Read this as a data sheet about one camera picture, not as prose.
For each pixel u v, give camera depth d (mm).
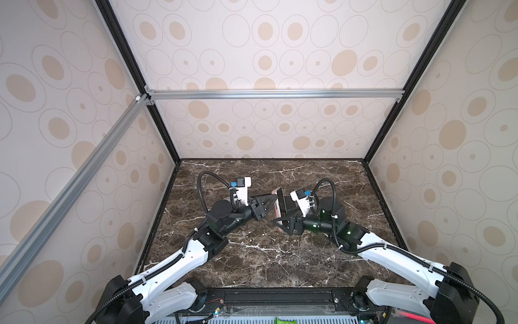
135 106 824
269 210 639
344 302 726
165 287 460
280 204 660
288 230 637
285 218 656
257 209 603
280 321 691
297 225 626
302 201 648
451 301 384
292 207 675
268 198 625
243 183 614
